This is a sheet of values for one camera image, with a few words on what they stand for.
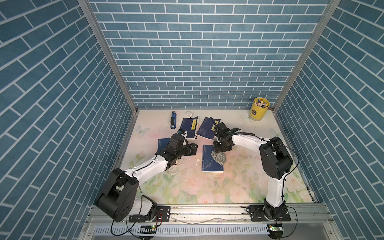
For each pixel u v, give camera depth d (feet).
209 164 2.99
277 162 1.69
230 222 2.36
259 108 3.45
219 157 2.96
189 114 3.77
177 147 2.20
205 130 3.52
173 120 3.55
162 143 3.15
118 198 1.36
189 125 3.62
